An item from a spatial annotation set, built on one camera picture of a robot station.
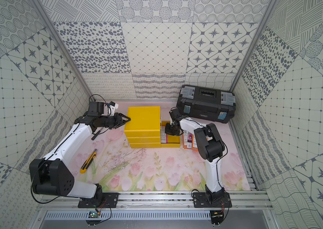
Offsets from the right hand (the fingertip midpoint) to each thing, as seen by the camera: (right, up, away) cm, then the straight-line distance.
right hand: (167, 133), depth 99 cm
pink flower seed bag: (+16, -4, -2) cm, 16 cm away
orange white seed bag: (+18, -7, -6) cm, 20 cm away
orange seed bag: (+12, -4, -1) cm, 13 cm away
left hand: (-23, +12, -17) cm, 31 cm away
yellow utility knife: (-49, -15, -13) cm, 53 cm away
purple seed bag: (-2, -2, -1) cm, 3 cm away
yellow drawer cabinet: (-13, +6, -22) cm, 26 cm away
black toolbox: (+27, +21, -3) cm, 34 cm away
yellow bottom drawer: (+4, -5, -4) cm, 7 cm away
